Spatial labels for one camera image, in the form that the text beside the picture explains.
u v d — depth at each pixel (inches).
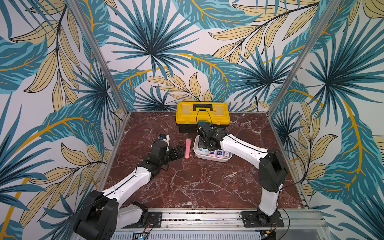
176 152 29.5
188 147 39.0
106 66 35.6
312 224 29.1
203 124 35.4
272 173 18.9
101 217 15.5
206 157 35.7
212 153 36.4
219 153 36.8
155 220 28.7
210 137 25.7
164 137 29.6
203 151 34.5
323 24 29.0
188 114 38.4
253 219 28.8
